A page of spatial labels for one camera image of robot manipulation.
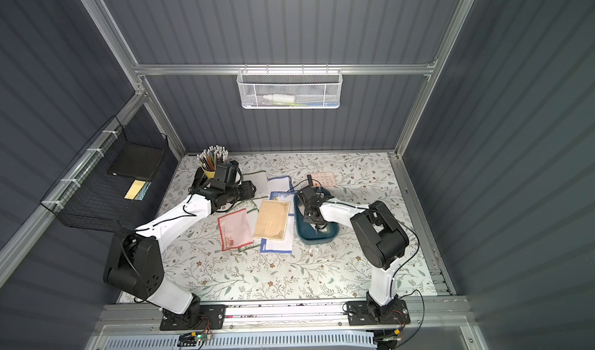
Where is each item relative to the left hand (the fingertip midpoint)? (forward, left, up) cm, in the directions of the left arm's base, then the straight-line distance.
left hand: (253, 189), depth 88 cm
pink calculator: (+15, -30, -13) cm, 36 cm away
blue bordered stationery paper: (+14, -8, -15) cm, 22 cm away
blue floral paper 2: (+6, -10, -13) cm, 18 cm away
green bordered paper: (+15, +1, -14) cm, 20 cm away
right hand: (-5, -23, -14) cm, 28 cm away
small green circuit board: (-46, +12, -14) cm, 49 cm away
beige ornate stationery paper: (-7, -6, -13) cm, 16 cm away
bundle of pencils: (+16, +21, +1) cm, 26 cm away
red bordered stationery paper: (-10, +9, -15) cm, 20 cm away
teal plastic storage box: (-12, -21, -12) cm, 27 cm away
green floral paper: (0, +3, -14) cm, 15 cm away
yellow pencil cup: (+10, +20, -3) cm, 22 cm away
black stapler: (+17, +30, -14) cm, 37 cm away
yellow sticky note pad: (-8, +36, +10) cm, 38 cm away
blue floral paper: (-17, -9, -15) cm, 24 cm away
